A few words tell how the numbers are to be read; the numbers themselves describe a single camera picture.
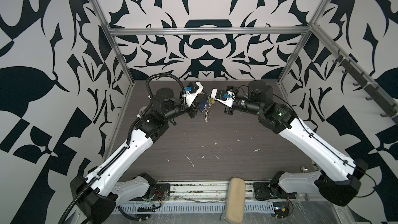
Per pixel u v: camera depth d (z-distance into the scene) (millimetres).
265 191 744
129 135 462
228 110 541
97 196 369
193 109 556
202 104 646
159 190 742
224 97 480
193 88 510
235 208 672
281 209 712
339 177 389
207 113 668
